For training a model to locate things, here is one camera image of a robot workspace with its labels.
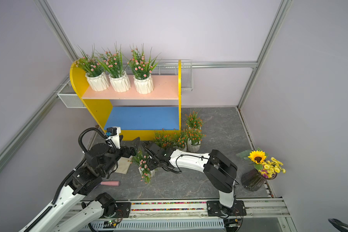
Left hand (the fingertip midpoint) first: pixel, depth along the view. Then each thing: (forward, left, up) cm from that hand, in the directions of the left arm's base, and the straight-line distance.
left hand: (131, 138), depth 69 cm
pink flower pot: (-6, -3, -13) cm, 14 cm away
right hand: (-3, -5, -21) cm, 22 cm away
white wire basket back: (+48, -21, +8) cm, 53 cm away
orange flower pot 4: (+8, -14, -16) cm, 23 cm away
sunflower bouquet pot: (-18, -60, -3) cm, 62 cm away
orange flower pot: (+19, -34, -14) cm, 41 cm away
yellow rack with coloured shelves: (+27, +5, -14) cm, 31 cm away
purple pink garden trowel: (-12, +14, -26) cm, 32 cm away
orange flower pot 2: (+8, -33, -15) cm, 37 cm away
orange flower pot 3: (+2, -24, -12) cm, 27 cm away
